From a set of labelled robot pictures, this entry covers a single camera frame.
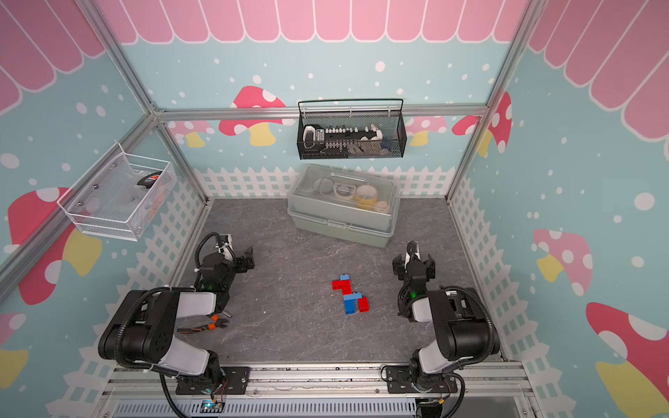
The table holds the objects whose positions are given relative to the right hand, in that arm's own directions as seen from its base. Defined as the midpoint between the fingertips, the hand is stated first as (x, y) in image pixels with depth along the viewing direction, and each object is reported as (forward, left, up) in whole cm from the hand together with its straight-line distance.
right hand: (415, 254), depth 93 cm
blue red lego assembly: (-15, +23, -6) cm, 28 cm away
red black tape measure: (+9, +84, +29) cm, 89 cm away
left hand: (+2, +64, +1) cm, 64 cm away
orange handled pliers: (-22, +68, -6) cm, 72 cm away
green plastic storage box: (+13, +26, +13) cm, 31 cm away
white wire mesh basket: (+5, +92, +26) cm, 96 cm away
